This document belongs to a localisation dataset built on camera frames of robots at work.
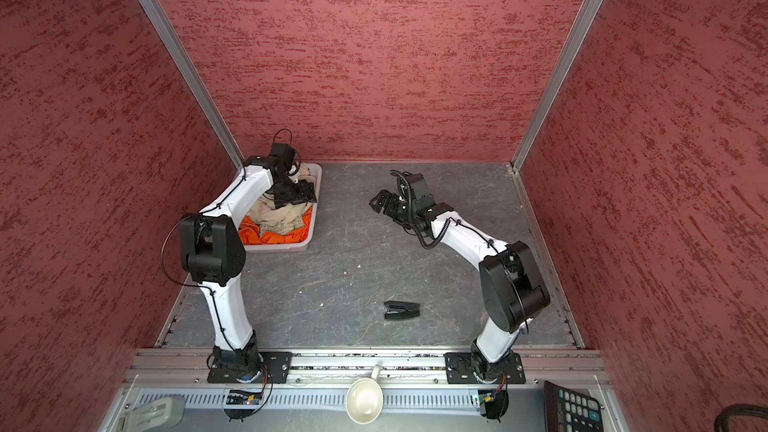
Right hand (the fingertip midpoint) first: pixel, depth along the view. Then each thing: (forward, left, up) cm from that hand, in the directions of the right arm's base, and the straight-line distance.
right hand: (378, 213), depth 88 cm
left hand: (+6, +24, -3) cm, 25 cm away
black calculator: (-49, -44, -14) cm, 67 cm away
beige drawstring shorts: (0, +32, -3) cm, 33 cm away
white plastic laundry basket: (-7, +25, -7) cm, 27 cm away
